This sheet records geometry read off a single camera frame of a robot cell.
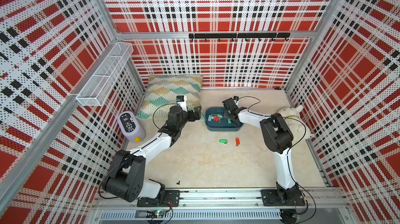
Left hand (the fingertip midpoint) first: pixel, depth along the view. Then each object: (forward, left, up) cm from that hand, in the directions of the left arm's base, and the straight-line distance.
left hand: (196, 106), depth 87 cm
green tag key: (-12, -16, -18) cm, 27 cm away
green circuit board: (-49, +16, -16) cm, 54 cm away
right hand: (+8, -23, -16) cm, 29 cm away
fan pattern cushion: (+14, +23, -2) cm, 27 cm away
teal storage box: (+1, -11, -18) cm, 21 cm away
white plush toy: (-9, -57, -7) cm, 58 cm away
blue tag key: (+4, -8, -18) cm, 20 cm away
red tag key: (-12, -25, -18) cm, 33 cm away
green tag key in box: (+1, -20, -17) cm, 27 cm away
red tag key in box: (+3, -12, -18) cm, 22 cm away
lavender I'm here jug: (-9, +38, -8) cm, 40 cm away
